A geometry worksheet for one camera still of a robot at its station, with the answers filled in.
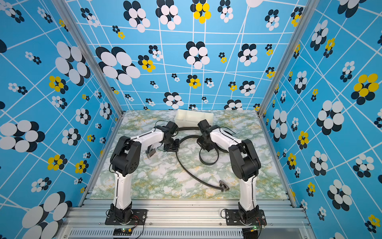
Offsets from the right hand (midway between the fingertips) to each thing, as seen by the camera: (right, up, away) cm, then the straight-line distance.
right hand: (201, 145), depth 97 cm
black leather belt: (+11, -21, -15) cm, 28 cm away
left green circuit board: (-40, -39, -25) cm, 61 cm away
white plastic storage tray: (-9, +19, +21) cm, 29 cm away
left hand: (-14, -3, +1) cm, 15 cm away
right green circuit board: (+24, -36, -27) cm, 51 cm away
